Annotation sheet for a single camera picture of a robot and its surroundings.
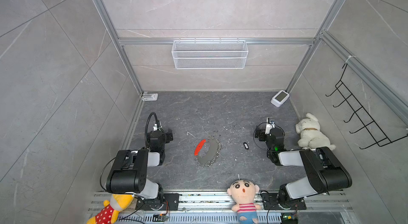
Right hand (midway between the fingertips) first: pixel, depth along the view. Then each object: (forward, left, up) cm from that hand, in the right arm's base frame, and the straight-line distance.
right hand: (267, 126), depth 93 cm
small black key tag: (-9, +13, -7) cm, 17 cm away
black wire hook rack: (-22, -30, +26) cm, 45 cm away
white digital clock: (+25, -16, -2) cm, 29 cm away
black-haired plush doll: (-35, +20, +3) cm, 41 cm away
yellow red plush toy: (-42, +79, 0) cm, 89 cm away
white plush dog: (-8, -23, +1) cm, 24 cm away
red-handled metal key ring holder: (-13, +36, -6) cm, 39 cm away
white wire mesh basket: (+40, +35, +24) cm, 58 cm away
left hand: (0, +64, 0) cm, 64 cm away
